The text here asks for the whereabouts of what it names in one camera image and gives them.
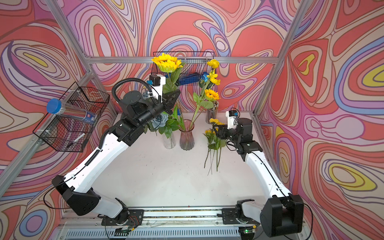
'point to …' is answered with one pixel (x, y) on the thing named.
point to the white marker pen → (76, 140)
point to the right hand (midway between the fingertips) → (217, 129)
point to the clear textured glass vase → (170, 143)
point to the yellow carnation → (215, 121)
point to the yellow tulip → (215, 145)
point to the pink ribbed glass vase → (187, 142)
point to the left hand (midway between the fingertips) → (181, 91)
